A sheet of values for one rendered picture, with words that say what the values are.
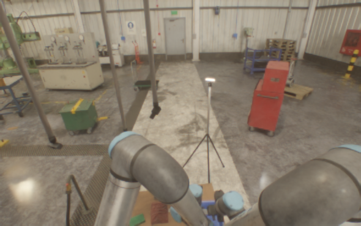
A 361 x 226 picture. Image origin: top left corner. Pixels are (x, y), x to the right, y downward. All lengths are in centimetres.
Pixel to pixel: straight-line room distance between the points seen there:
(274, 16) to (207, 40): 377
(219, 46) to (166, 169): 1028
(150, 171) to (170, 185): 7
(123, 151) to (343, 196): 50
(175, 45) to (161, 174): 995
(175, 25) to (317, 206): 1008
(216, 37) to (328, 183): 1032
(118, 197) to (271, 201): 42
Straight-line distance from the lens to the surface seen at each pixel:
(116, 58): 953
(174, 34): 1027
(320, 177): 41
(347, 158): 47
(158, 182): 49
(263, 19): 1132
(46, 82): 732
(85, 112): 365
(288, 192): 40
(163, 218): 167
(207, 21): 1046
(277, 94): 322
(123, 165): 56
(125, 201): 62
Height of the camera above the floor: 190
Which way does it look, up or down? 27 degrees down
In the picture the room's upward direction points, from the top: 2 degrees counter-clockwise
